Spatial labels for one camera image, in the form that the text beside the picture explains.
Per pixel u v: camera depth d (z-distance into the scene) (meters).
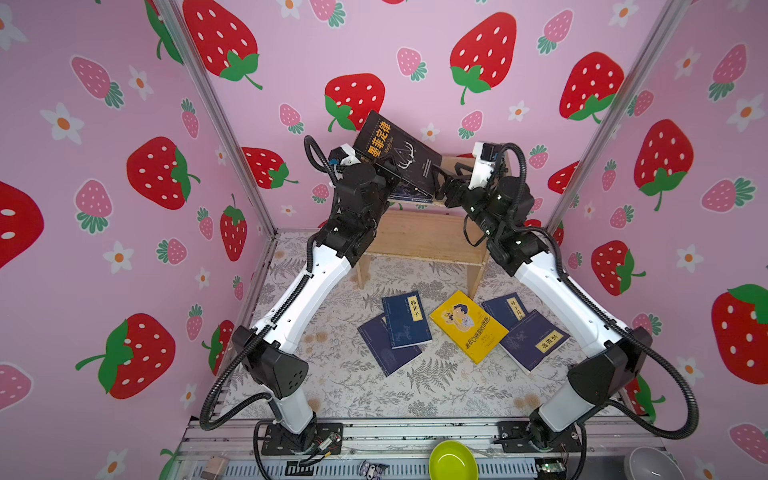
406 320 0.94
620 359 0.42
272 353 0.42
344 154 0.58
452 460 0.70
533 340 0.88
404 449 0.73
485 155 0.55
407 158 0.68
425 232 0.95
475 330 0.92
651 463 0.69
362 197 0.48
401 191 0.69
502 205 0.51
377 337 0.91
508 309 0.98
